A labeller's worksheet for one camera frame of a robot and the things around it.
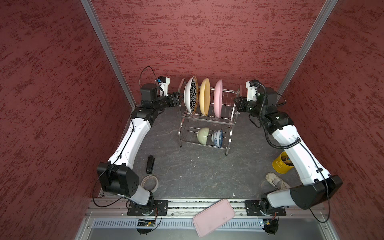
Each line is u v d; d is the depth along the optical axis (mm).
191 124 979
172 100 653
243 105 631
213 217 698
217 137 852
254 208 740
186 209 754
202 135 868
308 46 852
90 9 712
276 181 807
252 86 611
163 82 646
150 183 829
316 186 384
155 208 726
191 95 831
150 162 873
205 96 1948
